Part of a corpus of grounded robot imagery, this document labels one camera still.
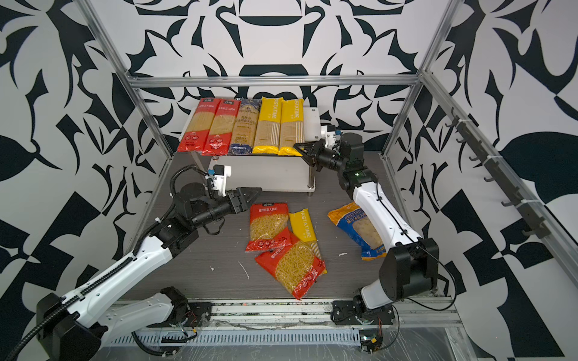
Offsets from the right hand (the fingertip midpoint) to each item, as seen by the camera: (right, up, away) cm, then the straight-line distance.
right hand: (293, 145), depth 71 cm
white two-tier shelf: (-8, -8, +30) cm, 32 cm away
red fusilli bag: (-9, -29, +19) cm, 36 cm away
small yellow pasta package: (+4, -31, +20) cm, 37 cm away
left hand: (-11, -13, -3) cm, 17 cm away
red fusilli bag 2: (+1, -41, +10) cm, 42 cm away
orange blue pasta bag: (+25, -29, +19) cm, 43 cm away
